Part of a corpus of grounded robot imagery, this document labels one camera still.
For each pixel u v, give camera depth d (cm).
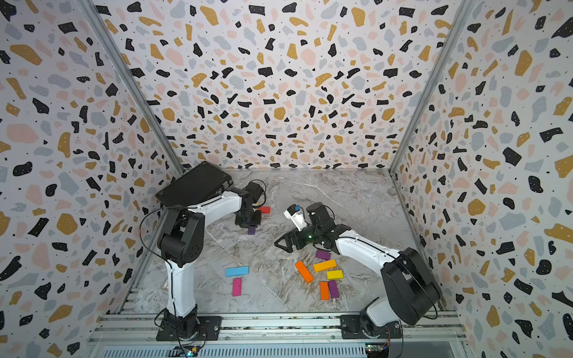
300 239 74
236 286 83
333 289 83
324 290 82
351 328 73
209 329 73
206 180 113
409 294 43
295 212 76
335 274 86
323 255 94
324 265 88
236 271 86
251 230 97
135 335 74
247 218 85
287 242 73
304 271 87
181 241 54
